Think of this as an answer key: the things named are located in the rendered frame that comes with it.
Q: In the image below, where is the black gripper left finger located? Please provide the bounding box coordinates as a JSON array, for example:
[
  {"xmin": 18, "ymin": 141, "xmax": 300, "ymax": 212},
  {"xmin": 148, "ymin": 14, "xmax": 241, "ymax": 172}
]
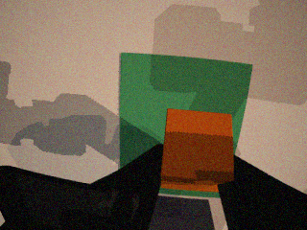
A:
[{"xmin": 0, "ymin": 145, "xmax": 164, "ymax": 230}]

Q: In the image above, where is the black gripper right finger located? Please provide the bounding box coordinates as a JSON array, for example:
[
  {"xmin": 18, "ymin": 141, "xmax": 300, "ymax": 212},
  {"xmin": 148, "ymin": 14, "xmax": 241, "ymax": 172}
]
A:
[{"xmin": 218, "ymin": 154, "xmax": 307, "ymax": 230}]

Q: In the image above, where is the orange l-shaped block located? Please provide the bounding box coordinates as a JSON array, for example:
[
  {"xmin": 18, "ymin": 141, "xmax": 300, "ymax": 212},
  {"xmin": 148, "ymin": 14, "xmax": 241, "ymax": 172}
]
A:
[{"xmin": 161, "ymin": 108, "xmax": 234, "ymax": 193}]

